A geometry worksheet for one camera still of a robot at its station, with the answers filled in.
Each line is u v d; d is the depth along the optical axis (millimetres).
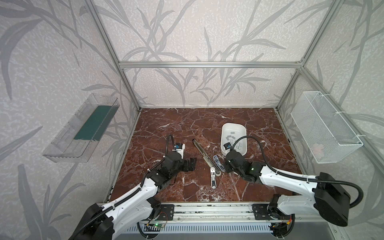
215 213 752
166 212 735
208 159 908
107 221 411
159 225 704
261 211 747
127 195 481
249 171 605
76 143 630
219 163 869
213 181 843
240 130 1042
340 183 413
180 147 724
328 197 411
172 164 612
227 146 735
